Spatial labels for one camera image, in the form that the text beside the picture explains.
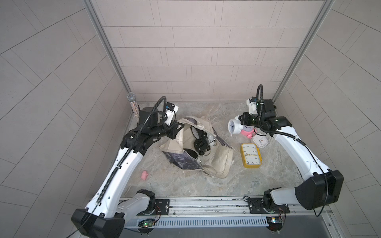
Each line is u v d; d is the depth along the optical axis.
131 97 0.81
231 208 0.71
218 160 0.79
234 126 0.77
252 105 0.70
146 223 0.65
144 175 0.79
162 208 0.70
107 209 0.36
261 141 0.91
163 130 0.56
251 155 0.87
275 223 0.68
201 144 0.89
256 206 0.71
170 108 0.58
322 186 0.39
